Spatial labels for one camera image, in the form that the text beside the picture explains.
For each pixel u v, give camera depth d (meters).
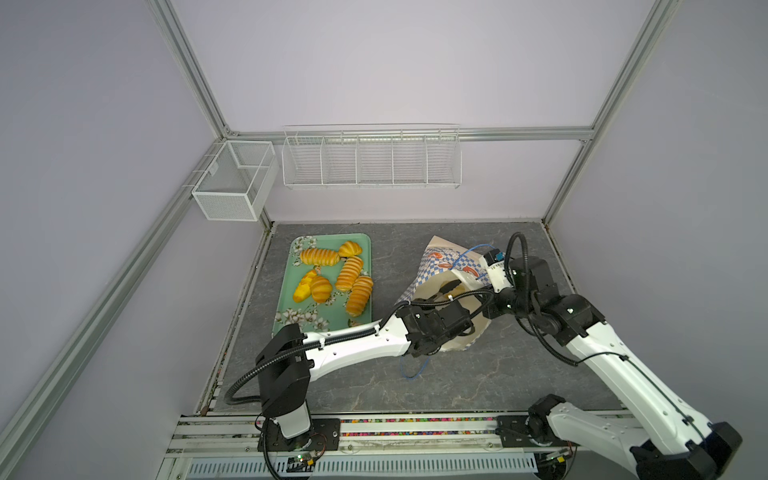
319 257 1.05
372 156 0.98
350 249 1.05
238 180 1.02
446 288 0.84
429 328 0.57
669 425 0.39
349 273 1.02
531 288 0.53
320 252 1.06
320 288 0.97
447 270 0.72
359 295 0.96
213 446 0.74
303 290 0.98
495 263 0.64
